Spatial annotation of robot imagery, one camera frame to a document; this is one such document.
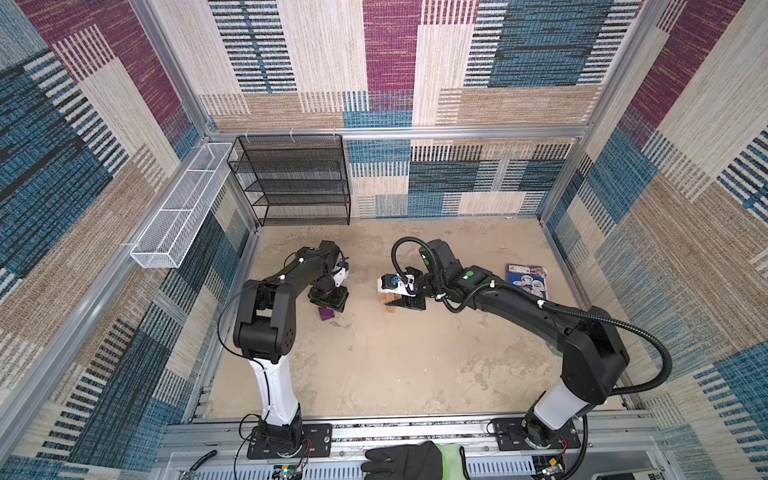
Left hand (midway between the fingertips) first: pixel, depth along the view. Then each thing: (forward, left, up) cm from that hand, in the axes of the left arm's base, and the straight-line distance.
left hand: (334, 301), depth 95 cm
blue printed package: (+7, -64, +1) cm, 64 cm away
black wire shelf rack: (+41, +16, +16) cm, 47 cm away
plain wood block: (-2, -18, -3) cm, 18 cm away
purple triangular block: (-4, +2, 0) cm, 5 cm away
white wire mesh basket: (0, +35, +30) cm, 46 cm away
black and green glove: (-41, -23, -2) cm, 47 cm away
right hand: (-6, -17, +14) cm, 23 cm away
